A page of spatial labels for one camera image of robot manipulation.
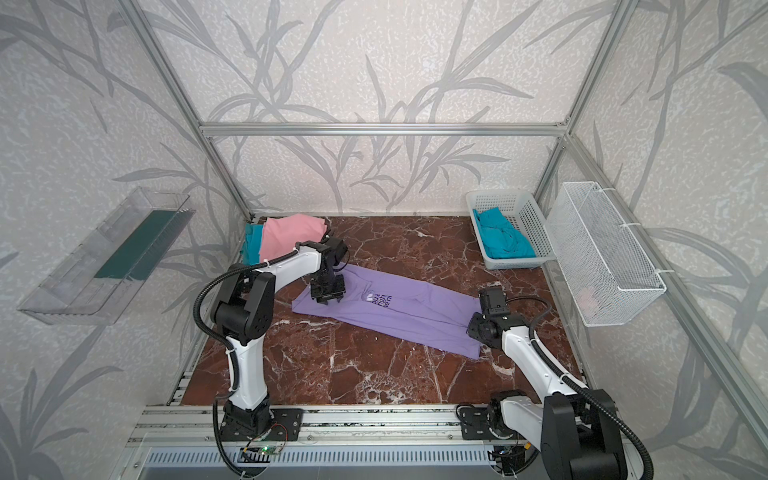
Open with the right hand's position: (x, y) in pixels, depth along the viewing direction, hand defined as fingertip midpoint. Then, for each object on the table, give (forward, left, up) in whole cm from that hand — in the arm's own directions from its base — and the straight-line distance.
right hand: (476, 320), depth 89 cm
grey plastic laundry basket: (+46, -25, +2) cm, 52 cm away
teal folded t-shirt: (+28, +76, +3) cm, 81 cm away
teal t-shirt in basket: (+32, -13, +1) cm, 35 cm away
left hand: (+11, +42, -1) cm, 44 cm away
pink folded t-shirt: (+32, +67, +2) cm, 75 cm away
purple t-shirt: (+5, +23, -2) cm, 24 cm away
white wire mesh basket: (-4, -20, +32) cm, 38 cm away
